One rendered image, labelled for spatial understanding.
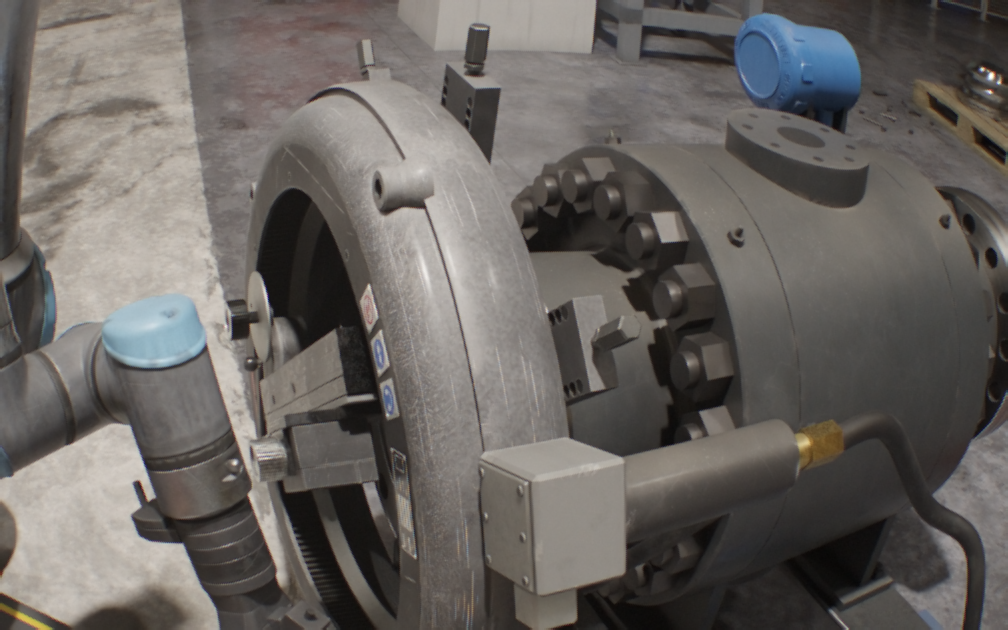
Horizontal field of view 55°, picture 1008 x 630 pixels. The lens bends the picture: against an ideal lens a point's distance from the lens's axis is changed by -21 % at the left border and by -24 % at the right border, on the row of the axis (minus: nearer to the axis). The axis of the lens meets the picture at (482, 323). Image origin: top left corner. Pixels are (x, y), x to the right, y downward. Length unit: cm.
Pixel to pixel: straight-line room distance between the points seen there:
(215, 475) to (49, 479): 141
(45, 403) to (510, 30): 437
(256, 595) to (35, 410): 25
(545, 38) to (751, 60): 355
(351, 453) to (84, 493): 117
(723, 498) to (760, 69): 84
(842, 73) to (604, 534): 98
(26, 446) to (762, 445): 65
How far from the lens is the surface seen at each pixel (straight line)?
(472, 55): 115
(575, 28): 526
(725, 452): 101
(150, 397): 88
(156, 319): 87
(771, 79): 167
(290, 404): 133
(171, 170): 373
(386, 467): 151
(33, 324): 125
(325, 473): 113
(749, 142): 140
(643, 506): 96
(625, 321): 94
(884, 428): 117
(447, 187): 105
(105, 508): 219
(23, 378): 94
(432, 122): 113
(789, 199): 138
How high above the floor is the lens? 134
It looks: 28 degrees down
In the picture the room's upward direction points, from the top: 6 degrees clockwise
